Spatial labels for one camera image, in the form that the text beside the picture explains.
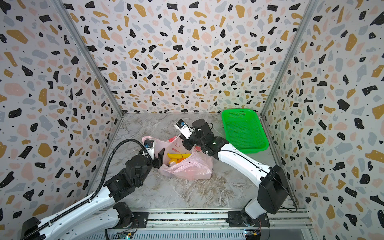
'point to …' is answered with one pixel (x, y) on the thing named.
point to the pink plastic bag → (198, 165)
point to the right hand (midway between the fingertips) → (177, 132)
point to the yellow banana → (178, 156)
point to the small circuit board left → (124, 235)
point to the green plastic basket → (244, 130)
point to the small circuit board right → (250, 235)
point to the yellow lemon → (173, 160)
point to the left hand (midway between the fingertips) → (158, 146)
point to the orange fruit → (180, 160)
